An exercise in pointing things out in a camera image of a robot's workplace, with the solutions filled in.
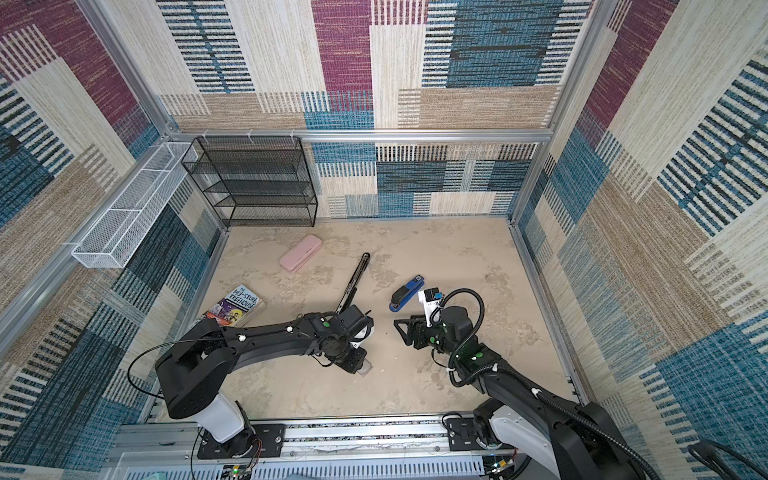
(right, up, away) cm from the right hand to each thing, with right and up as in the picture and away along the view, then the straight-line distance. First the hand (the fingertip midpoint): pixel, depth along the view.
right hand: (403, 325), depth 82 cm
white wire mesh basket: (-69, +24, -10) cm, 74 cm away
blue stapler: (+1, +7, +12) cm, 13 cm away
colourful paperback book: (-51, +2, +12) cm, 52 cm away
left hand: (-12, -11, +2) cm, 16 cm away
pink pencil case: (-36, +19, +27) cm, 49 cm away
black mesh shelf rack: (-53, +45, +29) cm, 76 cm away
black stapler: (-16, +8, +17) cm, 24 cm away
